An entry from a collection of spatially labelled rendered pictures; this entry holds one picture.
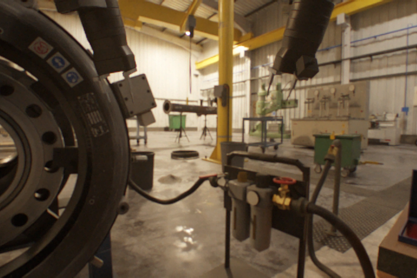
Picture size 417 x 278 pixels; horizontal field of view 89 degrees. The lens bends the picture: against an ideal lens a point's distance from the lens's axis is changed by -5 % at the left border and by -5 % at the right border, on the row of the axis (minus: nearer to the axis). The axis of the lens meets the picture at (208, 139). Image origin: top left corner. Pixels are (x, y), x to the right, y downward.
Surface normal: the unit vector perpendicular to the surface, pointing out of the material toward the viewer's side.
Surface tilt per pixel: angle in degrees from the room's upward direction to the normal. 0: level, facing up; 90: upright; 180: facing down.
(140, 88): 90
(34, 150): 90
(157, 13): 90
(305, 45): 122
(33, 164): 90
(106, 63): 113
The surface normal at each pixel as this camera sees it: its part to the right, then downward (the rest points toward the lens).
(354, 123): 0.40, 0.07
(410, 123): -0.83, 0.04
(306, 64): 0.22, -0.34
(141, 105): 0.64, 0.06
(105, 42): -0.07, 0.59
